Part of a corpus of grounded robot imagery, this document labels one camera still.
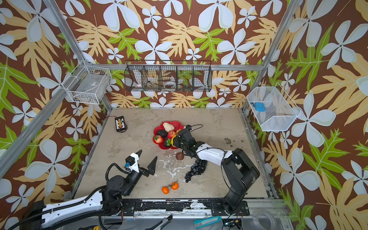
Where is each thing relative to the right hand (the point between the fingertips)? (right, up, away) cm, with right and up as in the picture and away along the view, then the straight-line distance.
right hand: (173, 139), depth 90 cm
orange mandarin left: (-4, -27, -12) cm, 29 cm away
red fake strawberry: (-11, 0, +6) cm, 12 cm away
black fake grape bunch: (+15, -17, -5) cm, 23 cm away
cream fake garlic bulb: (-5, +8, +11) cm, 14 cm away
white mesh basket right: (+59, +19, -6) cm, 63 cm away
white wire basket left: (-52, +35, -4) cm, 63 cm away
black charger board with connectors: (-42, +10, +18) cm, 47 cm away
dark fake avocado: (-9, +4, +10) cm, 13 cm away
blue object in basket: (+53, +21, -3) cm, 57 cm away
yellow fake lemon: (-1, -1, -1) cm, 2 cm away
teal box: (+18, -38, -19) cm, 47 cm away
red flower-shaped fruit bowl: (+2, +8, +15) cm, 17 cm away
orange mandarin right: (+1, -25, -10) cm, 27 cm away
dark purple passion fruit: (-6, -3, +4) cm, 8 cm away
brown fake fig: (+4, -10, 0) cm, 11 cm away
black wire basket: (+6, +43, +8) cm, 44 cm away
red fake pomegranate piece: (-2, +3, +8) cm, 9 cm away
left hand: (-12, -5, -18) cm, 22 cm away
